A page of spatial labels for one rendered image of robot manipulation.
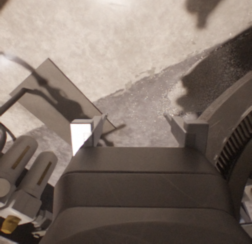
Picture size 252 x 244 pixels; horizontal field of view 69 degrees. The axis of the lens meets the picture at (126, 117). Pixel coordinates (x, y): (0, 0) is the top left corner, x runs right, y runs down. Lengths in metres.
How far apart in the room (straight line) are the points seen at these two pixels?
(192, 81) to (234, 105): 0.38
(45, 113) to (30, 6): 0.45
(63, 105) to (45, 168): 0.30
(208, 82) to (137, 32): 0.31
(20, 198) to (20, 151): 0.14
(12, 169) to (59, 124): 0.39
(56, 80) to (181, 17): 0.52
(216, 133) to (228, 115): 0.04
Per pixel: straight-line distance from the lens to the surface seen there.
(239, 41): 0.72
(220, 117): 0.36
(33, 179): 0.69
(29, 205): 0.66
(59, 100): 0.87
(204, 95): 0.77
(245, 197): 0.83
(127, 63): 0.71
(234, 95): 0.39
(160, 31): 0.67
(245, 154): 0.37
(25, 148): 0.70
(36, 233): 0.71
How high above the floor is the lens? 0.65
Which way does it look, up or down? 50 degrees down
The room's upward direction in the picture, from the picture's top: 168 degrees counter-clockwise
